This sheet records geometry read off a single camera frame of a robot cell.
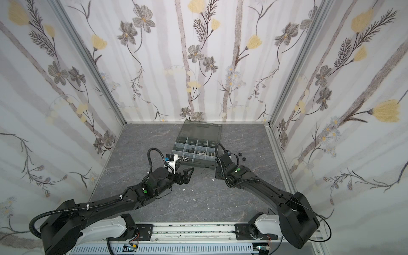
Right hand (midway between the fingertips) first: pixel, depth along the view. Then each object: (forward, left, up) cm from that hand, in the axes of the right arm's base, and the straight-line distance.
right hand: (216, 167), depth 85 cm
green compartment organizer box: (+19, +13, -7) cm, 24 cm away
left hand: (-1, +16, +6) cm, 18 cm away
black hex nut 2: (+11, -19, -9) cm, 23 cm away
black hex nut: (+15, -17, -10) cm, 25 cm away
